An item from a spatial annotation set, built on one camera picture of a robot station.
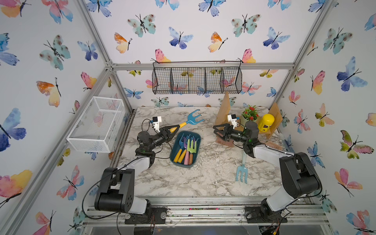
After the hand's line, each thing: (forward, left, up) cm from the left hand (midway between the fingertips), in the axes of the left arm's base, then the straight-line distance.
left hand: (181, 127), depth 77 cm
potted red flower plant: (+15, -42, -7) cm, 45 cm away
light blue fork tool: (-12, -36, -26) cm, 46 cm away
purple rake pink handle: (-5, -2, -23) cm, 23 cm away
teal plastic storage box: (+2, +5, -21) cm, 21 cm away
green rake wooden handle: (0, -5, -24) cm, 24 cm away
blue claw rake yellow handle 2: (-1, 0, -24) cm, 24 cm away
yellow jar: (+11, -53, -9) cm, 54 cm away
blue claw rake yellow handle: (+4, -5, +1) cm, 7 cm away
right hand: (0, -18, -3) cm, 18 cm away
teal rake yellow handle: (+4, +2, -24) cm, 24 cm away
